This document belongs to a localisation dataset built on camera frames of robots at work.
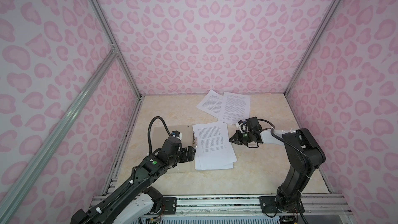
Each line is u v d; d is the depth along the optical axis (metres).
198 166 0.84
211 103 1.14
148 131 0.59
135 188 0.48
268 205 0.74
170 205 0.73
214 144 0.95
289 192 0.61
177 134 0.71
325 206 0.74
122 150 0.96
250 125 0.82
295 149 0.48
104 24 0.82
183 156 0.69
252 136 0.76
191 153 0.71
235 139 0.87
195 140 0.94
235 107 1.13
